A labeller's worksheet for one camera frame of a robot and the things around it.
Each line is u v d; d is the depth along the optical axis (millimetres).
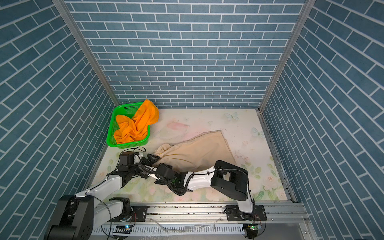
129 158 707
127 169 692
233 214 737
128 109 1132
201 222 722
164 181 609
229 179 504
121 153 706
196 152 943
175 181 632
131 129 935
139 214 750
